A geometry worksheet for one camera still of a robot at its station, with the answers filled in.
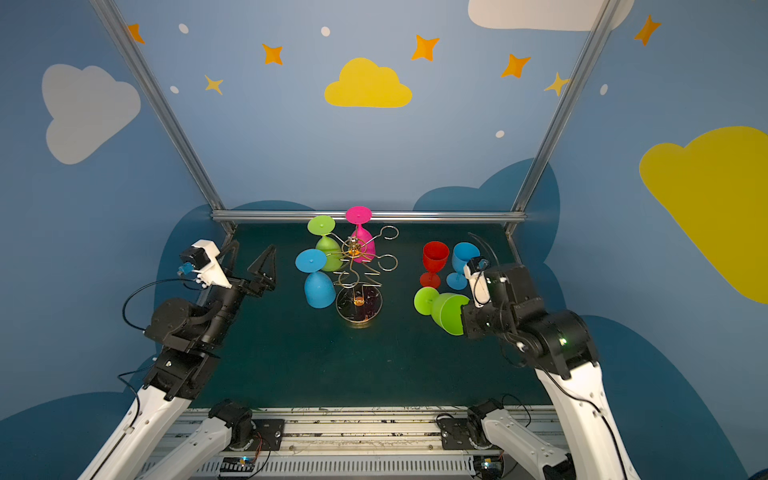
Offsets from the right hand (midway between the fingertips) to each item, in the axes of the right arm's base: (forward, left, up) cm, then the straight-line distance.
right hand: (473, 304), depth 64 cm
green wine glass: (-3, +7, +3) cm, 9 cm away
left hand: (+5, +47, +12) cm, 49 cm away
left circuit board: (-29, +54, -33) cm, 70 cm away
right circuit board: (-26, -8, -34) cm, 44 cm away
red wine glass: (+26, +5, -16) cm, 31 cm away
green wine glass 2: (+23, +38, -1) cm, 45 cm away
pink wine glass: (+17, +26, -2) cm, 32 cm away
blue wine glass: (+8, +37, -9) cm, 39 cm away
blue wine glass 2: (+30, -4, -17) cm, 34 cm away
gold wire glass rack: (+17, +29, -29) cm, 44 cm away
